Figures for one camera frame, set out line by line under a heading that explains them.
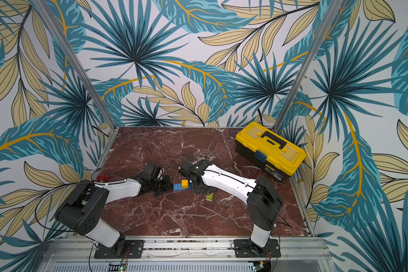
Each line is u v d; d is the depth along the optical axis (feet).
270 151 2.88
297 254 2.43
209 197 2.81
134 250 2.41
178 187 2.97
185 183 2.88
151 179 2.42
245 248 2.40
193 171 1.92
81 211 1.47
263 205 1.46
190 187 2.96
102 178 2.97
